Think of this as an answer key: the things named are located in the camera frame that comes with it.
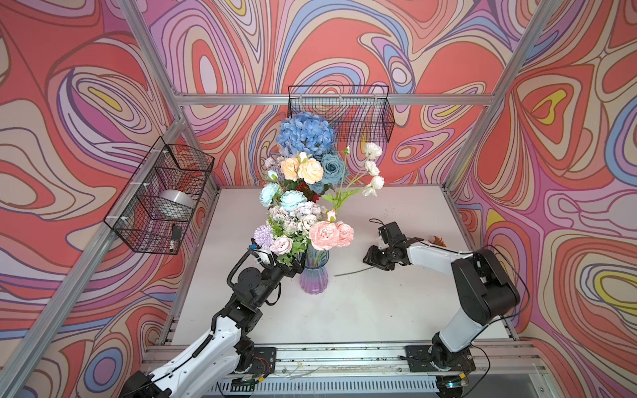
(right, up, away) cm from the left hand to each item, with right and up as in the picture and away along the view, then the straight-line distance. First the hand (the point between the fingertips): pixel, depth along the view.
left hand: (301, 246), depth 73 cm
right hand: (+24, -11, +21) cm, 34 cm away
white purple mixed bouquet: (-9, +26, +9) cm, 29 cm away
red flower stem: (+2, +16, +9) cm, 19 cm away
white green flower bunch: (-2, +5, -9) cm, 10 cm away
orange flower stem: (+51, -1, +23) cm, 56 cm away
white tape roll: (-36, +13, -3) cm, 38 cm away
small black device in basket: (-38, +4, +1) cm, 38 cm away
